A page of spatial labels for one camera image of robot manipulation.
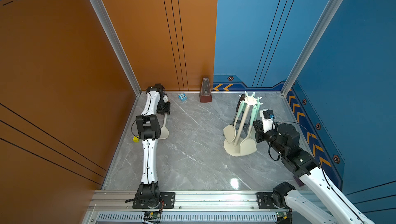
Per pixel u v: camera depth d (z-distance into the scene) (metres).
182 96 1.16
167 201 0.74
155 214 0.72
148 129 0.71
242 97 0.63
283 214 0.72
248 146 0.77
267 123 0.62
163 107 0.97
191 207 0.73
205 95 1.11
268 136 0.61
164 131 0.97
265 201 0.72
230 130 0.83
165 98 1.03
